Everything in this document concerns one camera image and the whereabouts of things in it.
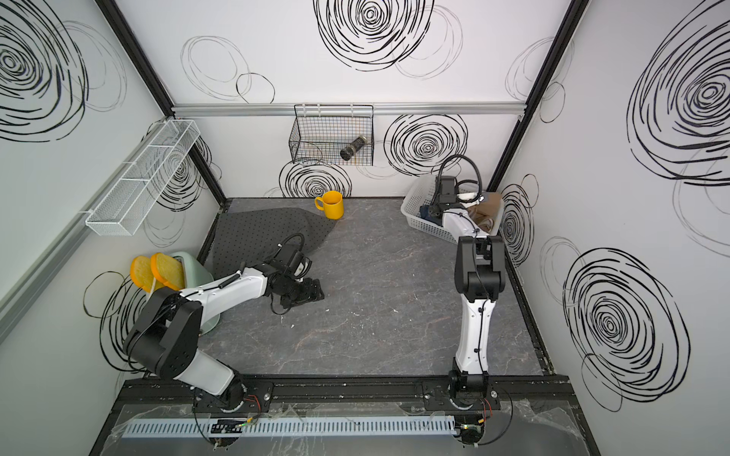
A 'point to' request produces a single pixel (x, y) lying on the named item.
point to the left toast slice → (142, 274)
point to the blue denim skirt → (424, 214)
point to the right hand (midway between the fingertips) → (460, 191)
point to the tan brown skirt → (486, 212)
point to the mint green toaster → (197, 273)
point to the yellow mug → (332, 202)
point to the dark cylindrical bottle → (348, 151)
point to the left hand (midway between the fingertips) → (315, 299)
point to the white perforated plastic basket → (422, 194)
